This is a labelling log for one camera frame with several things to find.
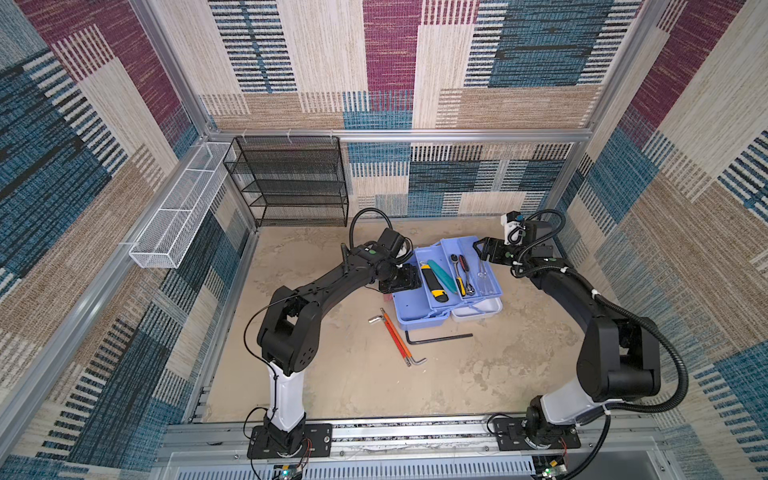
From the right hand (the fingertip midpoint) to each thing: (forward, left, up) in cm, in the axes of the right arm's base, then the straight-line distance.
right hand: (485, 249), depth 90 cm
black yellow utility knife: (-6, +15, -8) cm, 18 cm away
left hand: (-8, +21, -5) cm, 23 cm away
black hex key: (-20, +15, -17) cm, 30 cm away
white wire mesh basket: (-9, +81, +18) cm, 83 cm away
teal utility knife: (-3, +12, -9) cm, 15 cm away
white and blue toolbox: (-11, +19, -15) cm, 27 cm away
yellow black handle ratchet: (-8, +8, -5) cm, 12 cm away
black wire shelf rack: (+35, +63, 0) cm, 72 cm away
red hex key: (-13, +32, -16) cm, 38 cm away
